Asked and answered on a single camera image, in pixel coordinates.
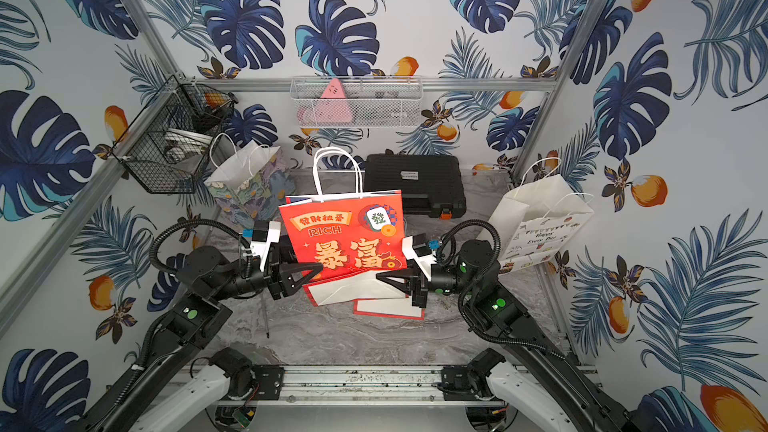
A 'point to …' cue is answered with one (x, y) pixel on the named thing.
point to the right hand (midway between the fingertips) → (380, 270)
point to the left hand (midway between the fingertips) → (317, 255)
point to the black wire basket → (169, 147)
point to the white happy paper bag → (538, 219)
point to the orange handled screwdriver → (266, 323)
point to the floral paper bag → (249, 183)
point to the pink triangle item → (332, 108)
